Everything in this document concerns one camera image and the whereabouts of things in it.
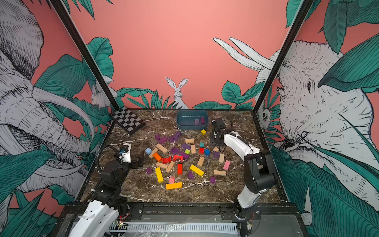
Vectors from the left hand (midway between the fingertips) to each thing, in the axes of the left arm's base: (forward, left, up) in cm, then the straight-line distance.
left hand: (136, 147), depth 78 cm
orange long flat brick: (-16, -20, -17) cm, 30 cm away
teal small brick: (+11, -38, -18) cm, 43 cm away
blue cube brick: (+4, -41, -16) cm, 44 cm away
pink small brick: (-13, -18, -16) cm, 28 cm away
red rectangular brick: (-6, -23, -17) cm, 29 cm away
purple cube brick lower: (+15, -17, -16) cm, 28 cm away
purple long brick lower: (+2, -26, -16) cm, 31 cm away
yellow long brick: (-9, -11, -17) cm, 22 cm away
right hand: (+10, -45, -8) cm, 47 cm away
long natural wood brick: (+10, -10, -17) cm, 22 cm away
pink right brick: (-5, -52, -17) cm, 55 cm away
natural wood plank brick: (+7, -31, -17) cm, 36 cm away
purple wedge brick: (+7, -19, -18) cm, 27 cm away
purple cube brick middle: (+17, -20, -15) cm, 30 cm away
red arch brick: (+2, -21, -16) cm, 27 cm away
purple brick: (+33, -40, -17) cm, 54 cm away
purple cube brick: (+17, -7, -16) cm, 25 cm away
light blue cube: (+6, -2, -15) cm, 16 cm away
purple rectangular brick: (+16, -10, -18) cm, 27 cm away
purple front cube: (-7, -4, -16) cm, 18 cm away
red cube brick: (+5, -37, -16) cm, 40 cm away
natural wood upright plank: (+7, -6, -16) cm, 19 cm away
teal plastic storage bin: (+32, -32, -16) cm, 48 cm away
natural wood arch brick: (+14, -30, -17) cm, 37 cm away
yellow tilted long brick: (-7, -33, -17) cm, 38 cm away
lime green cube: (+5, -28, -17) cm, 33 cm away
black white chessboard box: (+31, +16, -14) cm, 37 cm away
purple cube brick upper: (+22, -21, -18) cm, 36 cm away
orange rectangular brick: (+2, -8, -16) cm, 18 cm away
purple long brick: (+10, -27, -17) cm, 34 cm away
